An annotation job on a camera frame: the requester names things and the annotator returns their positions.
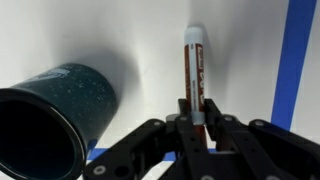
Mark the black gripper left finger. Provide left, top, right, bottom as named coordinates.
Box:
left=83, top=98, right=208, bottom=180

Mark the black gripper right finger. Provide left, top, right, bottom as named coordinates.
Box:
left=203, top=98, right=320, bottom=180

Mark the orange-capped dry erase marker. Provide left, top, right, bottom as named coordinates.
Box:
left=183, top=26, right=208, bottom=149

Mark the dark teal speckled mug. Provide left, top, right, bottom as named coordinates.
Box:
left=0, top=63, right=118, bottom=180

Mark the blue tape line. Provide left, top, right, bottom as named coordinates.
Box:
left=87, top=0, right=318, bottom=162

